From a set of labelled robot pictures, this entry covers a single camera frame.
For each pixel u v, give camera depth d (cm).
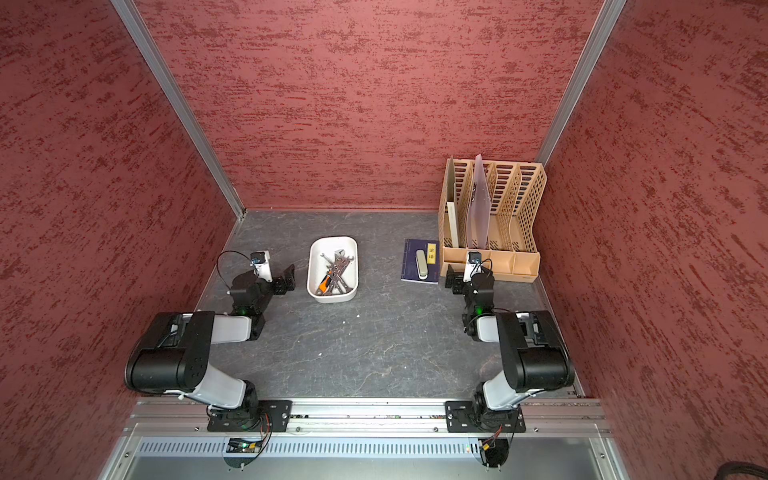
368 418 76
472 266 80
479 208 99
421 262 101
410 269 103
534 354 46
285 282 85
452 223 89
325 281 99
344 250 108
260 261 80
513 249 100
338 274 100
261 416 73
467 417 74
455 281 85
